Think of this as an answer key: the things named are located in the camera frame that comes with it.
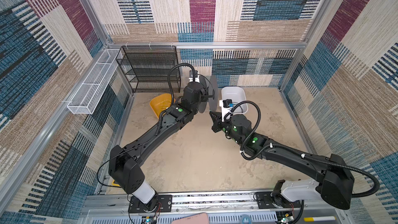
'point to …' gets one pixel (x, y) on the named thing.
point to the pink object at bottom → (200, 218)
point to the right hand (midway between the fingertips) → (209, 115)
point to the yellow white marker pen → (316, 219)
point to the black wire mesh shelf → (147, 68)
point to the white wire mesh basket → (87, 98)
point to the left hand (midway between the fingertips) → (200, 82)
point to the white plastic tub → (237, 95)
